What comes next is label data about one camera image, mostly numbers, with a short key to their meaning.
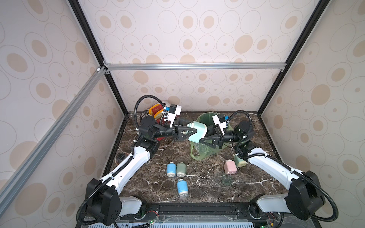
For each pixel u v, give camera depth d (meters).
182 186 0.76
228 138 0.62
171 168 0.81
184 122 0.61
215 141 0.59
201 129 0.58
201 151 0.78
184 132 0.61
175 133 0.56
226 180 0.85
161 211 0.75
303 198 0.41
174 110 0.55
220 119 0.57
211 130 0.64
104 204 0.39
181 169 0.81
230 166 0.83
